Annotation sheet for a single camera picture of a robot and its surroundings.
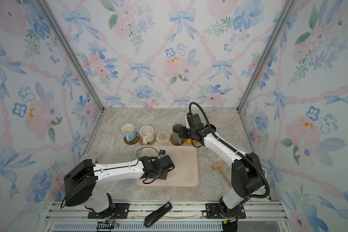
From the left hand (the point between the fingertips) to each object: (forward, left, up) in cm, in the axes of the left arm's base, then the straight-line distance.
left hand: (165, 172), depth 83 cm
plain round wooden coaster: (+22, -5, -3) cm, 23 cm away
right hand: (+22, -10, +11) cm, 26 cm away
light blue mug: (+24, +24, +6) cm, 34 cm away
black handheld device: (-22, +5, +1) cm, 23 cm away
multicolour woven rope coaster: (+27, +3, -4) cm, 28 cm away
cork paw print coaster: (+19, +14, +3) cm, 23 cm away
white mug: (+27, +14, -1) cm, 31 cm away
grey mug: (+25, -6, +7) cm, 26 cm away
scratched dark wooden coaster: (+22, +23, -4) cm, 32 cm away
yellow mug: (+20, -15, +1) cm, 25 cm away
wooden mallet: (+6, -33, -4) cm, 34 cm away
